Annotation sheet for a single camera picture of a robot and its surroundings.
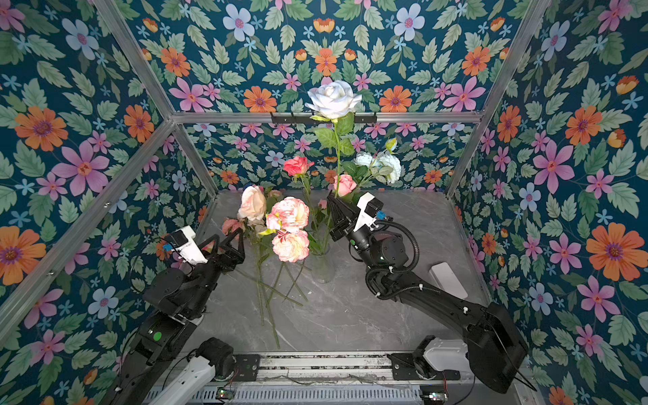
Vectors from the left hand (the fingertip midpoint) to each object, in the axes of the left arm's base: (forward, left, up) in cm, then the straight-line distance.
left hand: (234, 233), depth 62 cm
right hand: (+4, -27, +8) cm, 29 cm away
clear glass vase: (+3, -20, -28) cm, 35 cm away
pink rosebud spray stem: (+26, +18, -30) cm, 44 cm away
